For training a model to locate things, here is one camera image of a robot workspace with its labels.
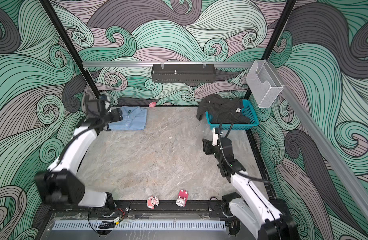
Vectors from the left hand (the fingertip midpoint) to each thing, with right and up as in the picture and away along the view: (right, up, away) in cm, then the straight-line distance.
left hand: (115, 111), depth 83 cm
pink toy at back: (+14, +7, +36) cm, 39 cm away
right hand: (+53, -16, -1) cm, 56 cm away
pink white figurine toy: (+23, -46, -10) cm, 52 cm away
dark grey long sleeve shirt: (+64, +5, +27) cm, 70 cm away
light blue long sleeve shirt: (+3, -4, +25) cm, 26 cm away
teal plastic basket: (+88, +1, +27) cm, 92 cm away
